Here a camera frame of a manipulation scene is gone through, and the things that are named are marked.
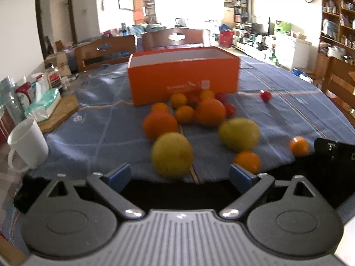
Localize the yellow-green pear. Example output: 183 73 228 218
151 132 194 179
218 118 260 152

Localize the small tangerine front right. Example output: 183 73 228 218
233 151 261 174

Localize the small tangerine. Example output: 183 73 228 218
289 136 309 157
233 151 261 174
169 93 187 109
174 105 195 124

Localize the small tangerine far right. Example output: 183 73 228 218
289 136 309 157

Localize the wooden chair right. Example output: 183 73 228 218
321 57 354 121

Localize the wooden chair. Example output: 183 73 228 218
75 35 136 73
321 57 354 121
141 28 204 51

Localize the blue checked tablecloth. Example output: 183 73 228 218
2 58 354 234

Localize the large orange left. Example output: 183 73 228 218
142 112 179 141

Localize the large orange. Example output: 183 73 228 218
142 112 179 141
195 98 226 127

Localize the large orange centre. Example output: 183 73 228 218
195 98 226 127

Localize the white mug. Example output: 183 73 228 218
7 118 49 173

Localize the red cherry tomato far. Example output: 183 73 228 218
260 90 272 103

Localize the wooden board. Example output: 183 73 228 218
39 95 79 133

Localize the small tangerine centre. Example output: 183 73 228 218
174 105 195 124

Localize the tissue pack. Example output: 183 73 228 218
25 88 61 123

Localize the small tangerine back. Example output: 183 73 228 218
169 93 187 109

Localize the orange cardboard box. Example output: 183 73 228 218
128 47 241 106

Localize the labelled glass bottle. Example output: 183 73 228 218
45 63 63 94

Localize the wooden bookshelf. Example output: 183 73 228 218
315 0 354 79

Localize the wooden chair left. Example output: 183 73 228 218
75 35 136 73

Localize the wooden chair centre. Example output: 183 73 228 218
141 28 204 51

